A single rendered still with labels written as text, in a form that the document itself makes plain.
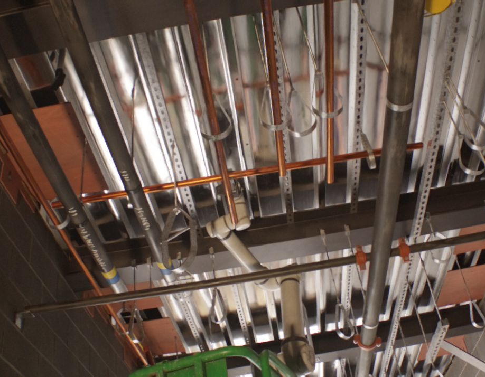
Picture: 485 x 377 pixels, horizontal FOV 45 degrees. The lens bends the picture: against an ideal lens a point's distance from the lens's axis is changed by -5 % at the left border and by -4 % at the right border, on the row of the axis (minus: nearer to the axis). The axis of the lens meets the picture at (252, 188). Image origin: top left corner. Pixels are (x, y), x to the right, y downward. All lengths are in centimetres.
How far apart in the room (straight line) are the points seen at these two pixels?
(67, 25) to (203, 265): 210
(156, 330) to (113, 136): 280
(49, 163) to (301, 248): 180
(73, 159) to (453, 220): 228
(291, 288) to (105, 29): 181
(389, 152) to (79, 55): 110
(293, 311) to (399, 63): 184
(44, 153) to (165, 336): 288
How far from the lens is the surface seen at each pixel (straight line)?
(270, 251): 365
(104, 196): 306
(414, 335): 535
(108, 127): 227
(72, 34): 200
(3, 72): 215
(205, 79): 186
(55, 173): 248
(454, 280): 505
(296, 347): 317
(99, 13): 237
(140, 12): 236
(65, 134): 308
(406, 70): 186
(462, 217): 386
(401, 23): 176
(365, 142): 305
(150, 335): 497
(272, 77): 188
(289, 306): 336
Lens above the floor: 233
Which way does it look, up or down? 38 degrees up
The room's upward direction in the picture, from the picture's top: 10 degrees counter-clockwise
